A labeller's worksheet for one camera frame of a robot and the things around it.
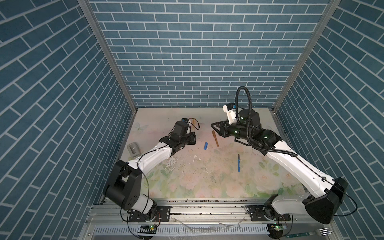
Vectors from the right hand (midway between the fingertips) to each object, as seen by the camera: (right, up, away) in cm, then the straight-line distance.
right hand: (212, 122), depth 70 cm
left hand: (-8, -8, +17) cm, 20 cm away
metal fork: (+50, -51, -2) cm, 71 cm away
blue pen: (+18, -27, +21) cm, 39 cm away
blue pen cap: (-2, -15, +29) cm, 33 cm away
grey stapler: (-48, -17, +24) cm, 56 cm away
